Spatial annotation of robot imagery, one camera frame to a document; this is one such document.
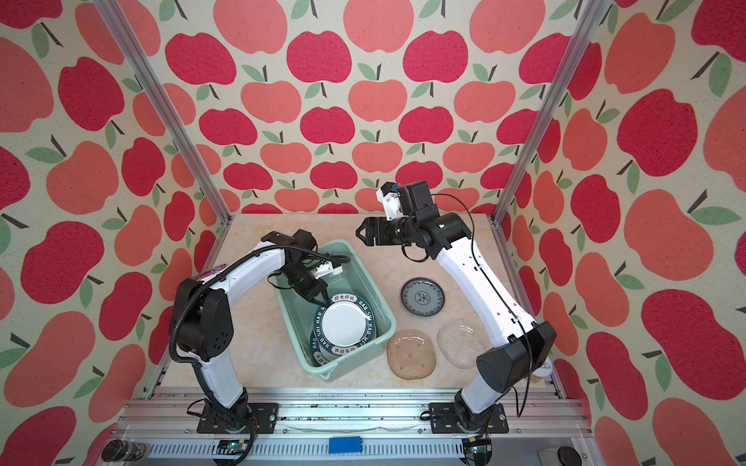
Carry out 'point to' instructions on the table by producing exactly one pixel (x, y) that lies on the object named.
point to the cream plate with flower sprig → (367, 323)
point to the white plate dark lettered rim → (322, 354)
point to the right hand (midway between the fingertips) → (371, 236)
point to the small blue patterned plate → (423, 296)
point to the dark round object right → (568, 456)
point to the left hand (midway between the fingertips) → (328, 307)
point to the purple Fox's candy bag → (213, 271)
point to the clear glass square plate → (461, 341)
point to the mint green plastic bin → (361, 277)
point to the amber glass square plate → (411, 354)
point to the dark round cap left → (121, 450)
